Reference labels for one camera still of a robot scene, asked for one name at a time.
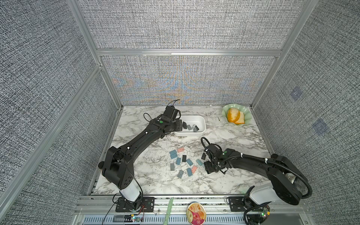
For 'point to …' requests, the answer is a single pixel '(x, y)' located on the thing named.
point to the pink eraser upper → (180, 150)
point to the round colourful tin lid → (196, 214)
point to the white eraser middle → (190, 153)
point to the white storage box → (192, 125)
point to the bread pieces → (234, 115)
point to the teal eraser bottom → (189, 172)
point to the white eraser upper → (187, 148)
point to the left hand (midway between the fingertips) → (181, 123)
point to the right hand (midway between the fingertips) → (208, 164)
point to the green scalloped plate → (245, 109)
